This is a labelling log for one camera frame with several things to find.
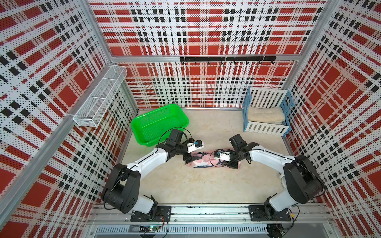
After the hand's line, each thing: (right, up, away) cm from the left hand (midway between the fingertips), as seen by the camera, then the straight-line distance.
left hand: (199, 149), depth 85 cm
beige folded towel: (+53, +21, +23) cm, 62 cm away
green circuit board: (-25, -35, -16) cm, 46 cm away
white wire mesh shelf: (-67, +23, +6) cm, 71 cm away
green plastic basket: (-34, +12, +26) cm, 44 cm away
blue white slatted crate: (+49, +35, +26) cm, 66 cm away
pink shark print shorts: (+3, -5, -3) cm, 7 cm away
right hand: (+16, -7, +3) cm, 18 cm away
